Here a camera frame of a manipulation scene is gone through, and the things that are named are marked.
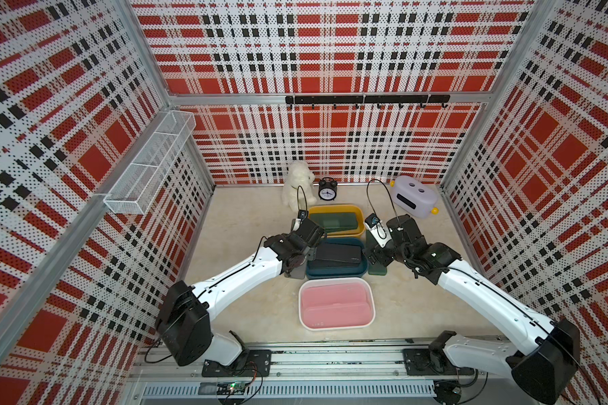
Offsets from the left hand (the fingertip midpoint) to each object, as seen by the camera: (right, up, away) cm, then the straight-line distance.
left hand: (303, 242), depth 83 cm
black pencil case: (-1, -9, -3) cm, 10 cm away
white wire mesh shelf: (-61, +19, +7) cm, 65 cm away
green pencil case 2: (+26, -12, +9) cm, 30 cm away
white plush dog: (-4, +18, +24) cm, 30 cm away
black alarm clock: (+9, +20, +28) cm, 36 cm away
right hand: (+25, +1, -4) cm, 26 cm away
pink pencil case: (+14, -18, +1) cm, 23 cm away
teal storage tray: (+11, -12, +8) cm, 18 cm away
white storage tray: (+22, -16, -2) cm, 28 cm away
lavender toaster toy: (+46, +17, +21) cm, 53 cm away
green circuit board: (-19, -39, -14) cm, 46 cm away
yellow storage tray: (+15, +12, +23) cm, 30 cm away
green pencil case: (+12, +6, +17) cm, 22 cm away
